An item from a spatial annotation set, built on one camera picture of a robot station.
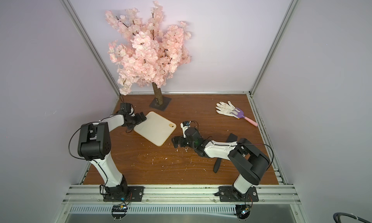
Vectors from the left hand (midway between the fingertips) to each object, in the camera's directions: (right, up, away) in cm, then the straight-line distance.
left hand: (142, 119), depth 101 cm
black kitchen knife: (+63, -12, -6) cm, 64 cm away
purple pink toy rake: (+72, +3, +4) cm, 72 cm away
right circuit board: (+60, -42, -32) cm, 80 cm away
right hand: (+27, -8, -14) cm, 32 cm away
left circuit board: (-2, -44, -29) cm, 53 cm away
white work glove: (+64, +7, +8) cm, 65 cm away
